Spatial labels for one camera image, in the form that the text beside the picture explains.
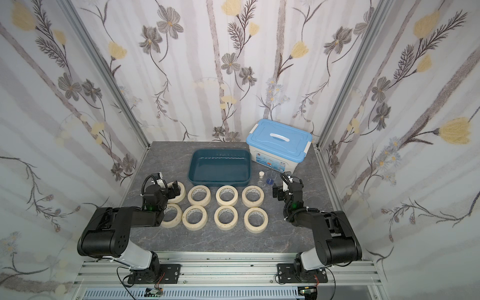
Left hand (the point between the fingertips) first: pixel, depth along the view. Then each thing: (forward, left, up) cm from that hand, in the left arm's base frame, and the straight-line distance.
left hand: (167, 181), depth 94 cm
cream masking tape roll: (-7, -8, -4) cm, 11 cm away
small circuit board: (-46, -1, -8) cm, 47 cm away
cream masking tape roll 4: (-11, -43, -6) cm, 45 cm away
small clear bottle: (+1, -49, -5) cm, 49 cm away
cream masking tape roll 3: (-5, -30, -9) cm, 31 cm away
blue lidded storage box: (+15, -58, +8) cm, 60 cm away
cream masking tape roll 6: (-17, -30, -8) cm, 35 cm away
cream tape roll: (-16, -14, -8) cm, 23 cm away
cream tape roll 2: (-19, -44, -8) cm, 49 cm away
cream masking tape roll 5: (-16, -3, -8) cm, 18 cm away
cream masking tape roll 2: (-4, -15, -8) cm, 18 cm away
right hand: (-2, -62, +2) cm, 62 cm away
